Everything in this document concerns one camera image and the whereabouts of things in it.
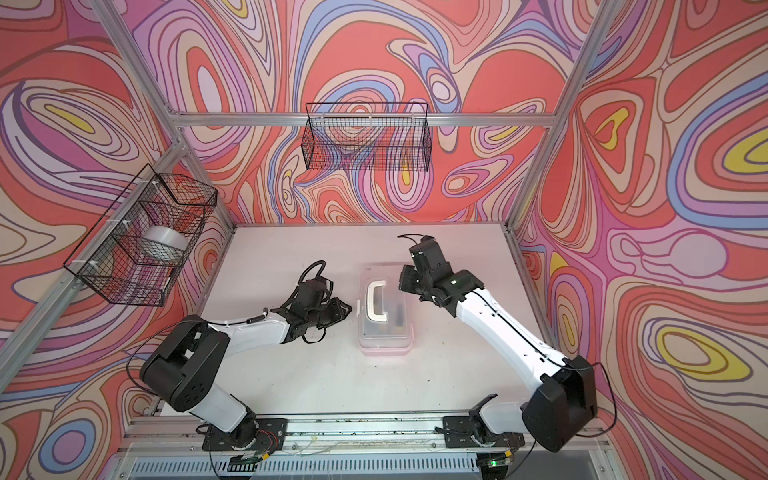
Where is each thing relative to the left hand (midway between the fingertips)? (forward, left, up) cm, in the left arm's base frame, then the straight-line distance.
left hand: (355, 309), depth 91 cm
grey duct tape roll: (+3, +44, +28) cm, 52 cm away
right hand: (0, -15, +14) cm, 20 cm away
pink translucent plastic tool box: (-5, -9, +7) cm, 12 cm away
